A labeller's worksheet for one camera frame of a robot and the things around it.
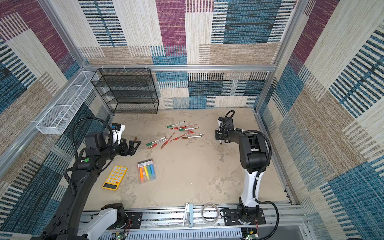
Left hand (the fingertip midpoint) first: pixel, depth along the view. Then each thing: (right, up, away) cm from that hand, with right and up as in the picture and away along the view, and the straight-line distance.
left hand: (131, 138), depth 76 cm
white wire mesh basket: (-33, +10, -5) cm, 35 cm away
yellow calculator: (-14, -23, +10) cm, 29 cm away
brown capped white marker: (+49, -5, +26) cm, 56 cm away
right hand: (+49, 0, +28) cm, 56 cm away
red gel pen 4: (+30, +2, +32) cm, 44 cm away
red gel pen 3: (+22, +5, +33) cm, 41 cm away
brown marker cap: (-9, -3, +28) cm, 29 cm away
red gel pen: (+7, -5, +26) cm, 27 cm away
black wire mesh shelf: (-17, +32, +34) cm, 49 cm away
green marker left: (+3, -5, +26) cm, 26 cm away
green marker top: (+14, +6, +36) cm, 39 cm away
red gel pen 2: (+19, -3, +29) cm, 35 cm away
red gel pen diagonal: (+13, -5, +26) cm, 29 cm away
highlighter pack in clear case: (+4, -20, +13) cm, 24 cm away
